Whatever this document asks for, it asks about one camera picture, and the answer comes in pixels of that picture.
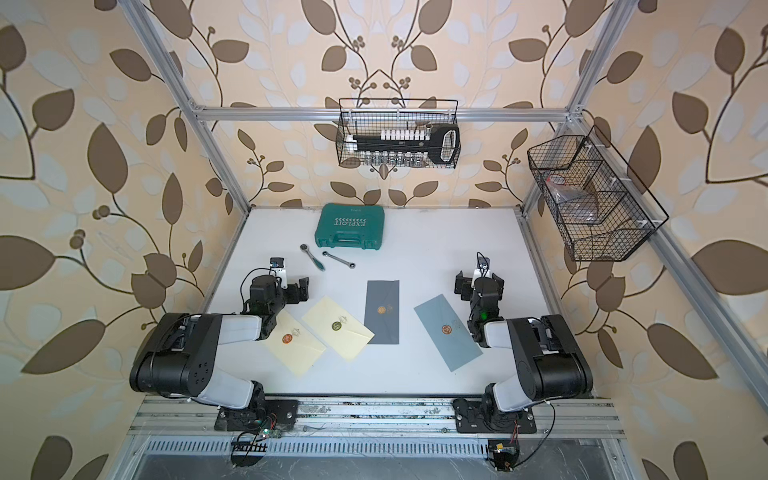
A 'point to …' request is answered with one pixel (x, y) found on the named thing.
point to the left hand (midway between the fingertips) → (287, 276)
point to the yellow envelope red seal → (294, 344)
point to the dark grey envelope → (382, 316)
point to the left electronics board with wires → (250, 447)
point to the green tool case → (350, 225)
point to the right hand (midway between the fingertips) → (479, 274)
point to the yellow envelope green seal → (338, 327)
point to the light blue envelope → (449, 334)
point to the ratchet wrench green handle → (304, 247)
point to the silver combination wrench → (351, 265)
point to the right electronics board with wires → (504, 453)
